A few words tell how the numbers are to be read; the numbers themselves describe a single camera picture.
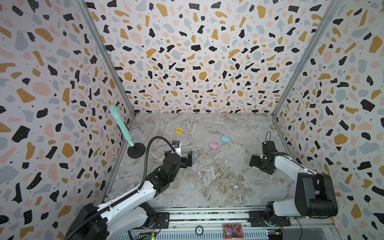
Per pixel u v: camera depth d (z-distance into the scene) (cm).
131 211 59
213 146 101
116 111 76
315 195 44
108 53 86
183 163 60
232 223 74
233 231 70
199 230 71
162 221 73
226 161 95
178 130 110
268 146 75
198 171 90
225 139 106
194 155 97
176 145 68
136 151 101
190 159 73
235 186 85
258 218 74
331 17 74
